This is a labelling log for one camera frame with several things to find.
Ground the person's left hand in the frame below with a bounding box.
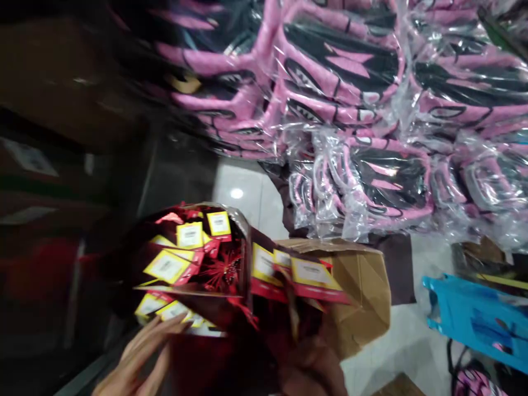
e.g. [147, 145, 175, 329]
[92, 313, 194, 396]

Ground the person's right hand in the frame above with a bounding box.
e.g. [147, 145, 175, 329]
[277, 332, 350, 396]

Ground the bunch of red yellow tags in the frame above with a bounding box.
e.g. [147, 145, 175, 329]
[250, 242, 352, 343]

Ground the pile of red yellow labels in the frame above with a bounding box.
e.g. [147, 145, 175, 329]
[134, 209, 245, 332]

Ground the dark brown cardboard box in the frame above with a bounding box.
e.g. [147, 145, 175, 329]
[122, 201, 331, 396]

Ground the light brown cardboard box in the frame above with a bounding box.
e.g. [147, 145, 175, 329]
[273, 238, 392, 360]

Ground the flat cardboard piece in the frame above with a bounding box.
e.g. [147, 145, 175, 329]
[371, 372, 428, 396]

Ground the stack of dark cartons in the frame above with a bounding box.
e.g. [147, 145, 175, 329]
[0, 12, 174, 372]

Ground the pile of pink black bags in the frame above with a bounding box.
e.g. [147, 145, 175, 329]
[150, 0, 528, 253]

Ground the single pink black backpack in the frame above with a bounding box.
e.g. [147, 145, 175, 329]
[453, 364, 502, 396]

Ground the blue plastic bag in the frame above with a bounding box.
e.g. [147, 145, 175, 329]
[421, 273, 528, 378]

